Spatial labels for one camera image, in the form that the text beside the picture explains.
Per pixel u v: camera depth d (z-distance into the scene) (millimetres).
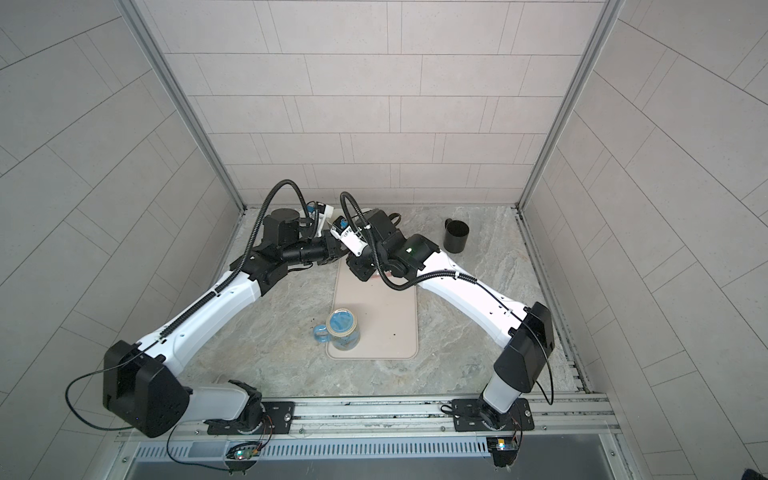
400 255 509
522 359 395
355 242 626
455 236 985
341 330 747
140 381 386
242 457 643
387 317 869
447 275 470
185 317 440
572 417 724
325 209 692
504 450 678
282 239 587
